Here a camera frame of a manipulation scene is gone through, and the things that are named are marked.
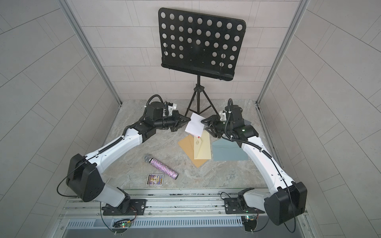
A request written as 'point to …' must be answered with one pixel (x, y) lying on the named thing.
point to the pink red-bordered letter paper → (195, 126)
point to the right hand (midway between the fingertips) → (201, 123)
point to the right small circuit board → (249, 222)
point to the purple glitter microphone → (160, 167)
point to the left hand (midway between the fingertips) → (193, 119)
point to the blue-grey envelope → (226, 149)
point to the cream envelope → (202, 146)
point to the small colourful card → (155, 179)
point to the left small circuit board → (123, 223)
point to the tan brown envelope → (187, 144)
